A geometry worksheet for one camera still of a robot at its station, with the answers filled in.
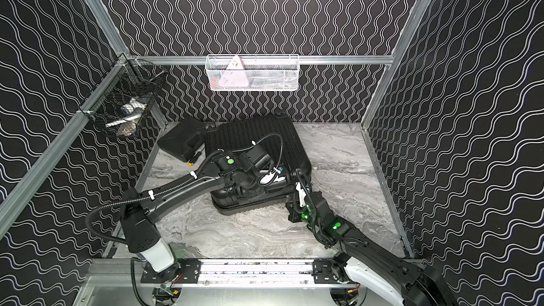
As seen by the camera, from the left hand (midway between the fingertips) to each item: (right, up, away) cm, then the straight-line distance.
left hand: (263, 183), depth 76 cm
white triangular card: (-12, +42, +11) cm, 46 cm away
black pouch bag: (-41, +16, +30) cm, 53 cm away
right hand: (+9, -9, +5) cm, 13 cm away
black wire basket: (-63, +32, +16) cm, 72 cm away
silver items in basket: (-54, +27, +9) cm, 61 cm away
